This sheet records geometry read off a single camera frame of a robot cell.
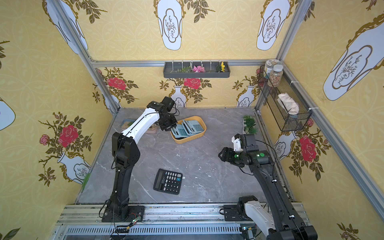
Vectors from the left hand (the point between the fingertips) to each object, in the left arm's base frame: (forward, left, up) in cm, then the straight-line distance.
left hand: (170, 126), depth 95 cm
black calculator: (-32, 0, -10) cm, 33 cm away
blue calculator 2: (+4, -15, -6) cm, 16 cm away
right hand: (-23, -31, +5) cm, 39 cm away
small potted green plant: (+5, -53, -4) cm, 54 cm away
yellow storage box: (-3, -16, -7) cm, 18 cm away
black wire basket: (-4, -71, +6) cm, 71 cm away
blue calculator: (-1, -5, -4) cm, 7 cm away
